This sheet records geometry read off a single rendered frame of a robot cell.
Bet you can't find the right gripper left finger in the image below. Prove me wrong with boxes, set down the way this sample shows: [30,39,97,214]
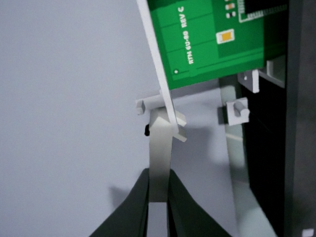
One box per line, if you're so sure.
[89,168,149,237]

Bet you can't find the light grey flat mat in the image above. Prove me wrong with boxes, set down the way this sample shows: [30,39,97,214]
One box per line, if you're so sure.
[0,0,237,237]

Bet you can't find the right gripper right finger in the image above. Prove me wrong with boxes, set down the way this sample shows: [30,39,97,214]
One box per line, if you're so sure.
[167,169,232,237]

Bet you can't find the black rectangular enclosure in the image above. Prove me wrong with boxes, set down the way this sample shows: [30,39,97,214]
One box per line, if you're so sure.
[225,0,316,237]

